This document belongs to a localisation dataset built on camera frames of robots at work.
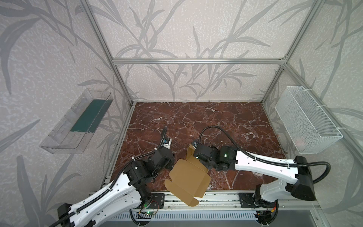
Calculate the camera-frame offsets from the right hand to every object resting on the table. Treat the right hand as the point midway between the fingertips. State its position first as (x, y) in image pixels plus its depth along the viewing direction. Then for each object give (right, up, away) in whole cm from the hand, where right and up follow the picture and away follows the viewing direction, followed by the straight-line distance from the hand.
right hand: (204, 153), depth 75 cm
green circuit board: (-28, -28, -5) cm, 40 cm away
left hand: (-17, -1, -2) cm, 17 cm away
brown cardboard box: (-8, -16, +6) cm, 19 cm away
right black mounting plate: (+22, -25, -1) cm, 33 cm away
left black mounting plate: (-25, -24, -2) cm, 35 cm away
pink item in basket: (+49, +6, -2) cm, 49 cm away
